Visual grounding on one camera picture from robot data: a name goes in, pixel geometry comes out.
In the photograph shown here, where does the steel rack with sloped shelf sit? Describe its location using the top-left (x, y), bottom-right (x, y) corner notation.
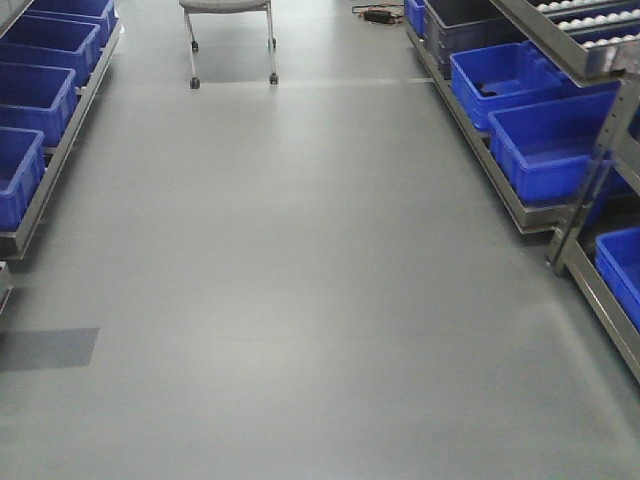
top-left (0, 0), bottom-right (124, 262)

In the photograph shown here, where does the blue plastic bin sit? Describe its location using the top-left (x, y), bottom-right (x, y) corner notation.
top-left (594, 229), bottom-right (640, 329)
top-left (23, 0), bottom-right (120, 49)
top-left (487, 82), bottom-right (632, 207)
top-left (449, 41), bottom-right (594, 133)
top-left (0, 62), bottom-right (80, 148)
top-left (0, 14), bottom-right (103, 87)
top-left (403, 0), bottom-right (427, 37)
top-left (0, 127), bottom-right (47, 232)

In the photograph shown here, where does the grey chair on castors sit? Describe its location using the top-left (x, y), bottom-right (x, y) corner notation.
top-left (178, 0), bottom-right (280, 90)

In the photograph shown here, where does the small black part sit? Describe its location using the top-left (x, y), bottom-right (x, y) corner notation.
top-left (474, 79), bottom-right (507, 99)

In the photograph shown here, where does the dark grey plastic bin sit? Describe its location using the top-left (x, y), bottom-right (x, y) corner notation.
top-left (423, 0), bottom-right (534, 80)

